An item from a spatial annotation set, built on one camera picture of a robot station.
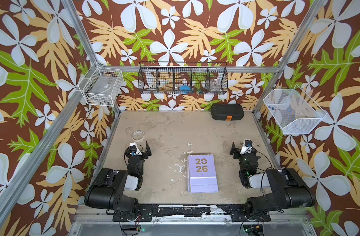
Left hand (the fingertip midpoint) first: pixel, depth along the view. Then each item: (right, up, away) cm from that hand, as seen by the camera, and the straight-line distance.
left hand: (139, 142), depth 88 cm
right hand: (+63, -1, +2) cm, 63 cm away
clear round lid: (-5, +3, +17) cm, 18 cm away
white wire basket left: (-22, +33, -2) cm, 40 cm away
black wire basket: (+27, +43, +10) cm, 52 cm away
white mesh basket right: (+90, +18, -6) cm, 92 cm away
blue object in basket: (+28, +34, +6) cm, 44 cm away
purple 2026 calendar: (+37, -19, -8) cm, 42 cm away
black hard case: (+63, +21, +29) cm, 73 cm away
